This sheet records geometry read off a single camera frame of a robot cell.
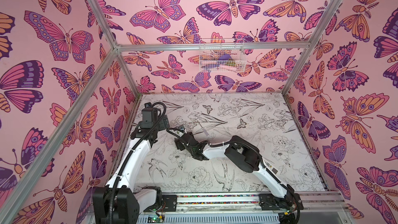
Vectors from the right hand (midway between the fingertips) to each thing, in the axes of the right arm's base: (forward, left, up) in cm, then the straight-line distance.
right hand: (179, 135), depth 97 cm
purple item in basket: (+36, -29, +32) cm, 56 cm away
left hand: (0, +9, +18) cm, 20 cm away
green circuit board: (-43, +7, -4) cm, 43 cm away
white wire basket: (+41, -20, +34) cm, 57 cm away
